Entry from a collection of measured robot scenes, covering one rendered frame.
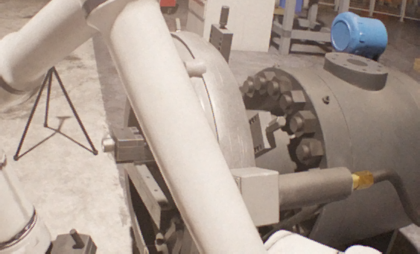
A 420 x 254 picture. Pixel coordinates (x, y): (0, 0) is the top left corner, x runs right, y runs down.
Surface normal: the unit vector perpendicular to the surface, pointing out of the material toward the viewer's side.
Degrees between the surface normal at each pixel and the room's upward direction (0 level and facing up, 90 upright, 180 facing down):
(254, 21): 90
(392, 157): 63
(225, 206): 58
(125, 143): 88
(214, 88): 32
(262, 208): 67
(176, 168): 82
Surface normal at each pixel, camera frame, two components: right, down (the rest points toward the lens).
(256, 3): 0.27, 0.38
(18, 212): 0.89, -0.07
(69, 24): -0.26, 0.69
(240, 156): 0.36, -0.22
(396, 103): 0.29, -0.60
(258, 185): 0.39, 0.00
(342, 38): -0.92, 0.04
